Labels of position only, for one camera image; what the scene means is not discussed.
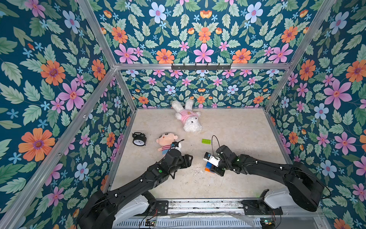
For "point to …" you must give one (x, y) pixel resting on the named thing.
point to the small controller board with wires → (149, 223)
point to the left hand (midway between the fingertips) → (192, 158)
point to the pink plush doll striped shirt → (165, 140)
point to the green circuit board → (268, 223)
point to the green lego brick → (206, 141)
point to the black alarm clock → (139, 139)
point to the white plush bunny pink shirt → (190, 118)
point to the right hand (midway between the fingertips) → (212, 165)
